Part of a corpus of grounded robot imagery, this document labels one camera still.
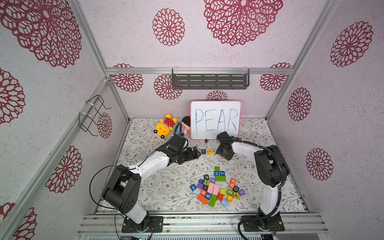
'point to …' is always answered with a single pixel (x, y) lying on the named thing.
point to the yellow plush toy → (163, 128)
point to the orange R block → (232, 183)
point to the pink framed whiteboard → (208, 118)
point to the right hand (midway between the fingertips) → (220, 151)
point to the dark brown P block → (203, 151)
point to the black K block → (206, 177)
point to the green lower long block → (212, 200)
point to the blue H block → (216, 173)
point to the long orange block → (203, 199)
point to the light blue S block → (224, 202)
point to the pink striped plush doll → (185, 125)
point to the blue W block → (193, 187)
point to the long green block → (220, 178)
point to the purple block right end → (241, 192)
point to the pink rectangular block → (213, 188)
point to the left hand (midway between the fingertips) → (195, 156)
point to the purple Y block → (213, 180)
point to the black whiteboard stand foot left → (206, 140)
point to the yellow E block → (210, 152)
